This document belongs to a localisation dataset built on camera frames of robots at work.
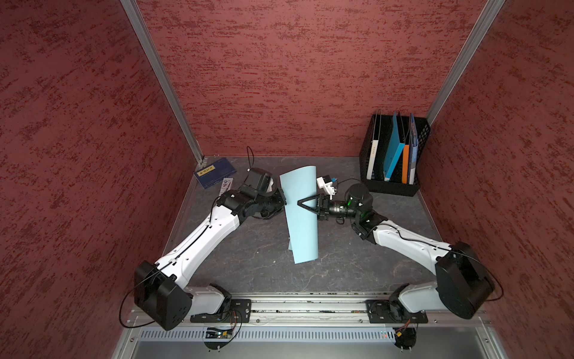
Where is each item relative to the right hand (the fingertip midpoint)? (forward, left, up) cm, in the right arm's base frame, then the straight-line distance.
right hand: (298, 212), depth 71 cm
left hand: (+3, +3, -3) cm, 5 cm away
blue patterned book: (+26, -46, +2) cm, 53 cm away
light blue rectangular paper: (-5, -1, +1) cm, 5 cm away
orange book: (+26, -46, -6) cm, 53 cm away
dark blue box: (+39, +43, -23) cm, 63 cm away
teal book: (+27, -40, 0) cm, 48 cm away
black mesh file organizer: (+45, -60, -3) cm, 76 cm away
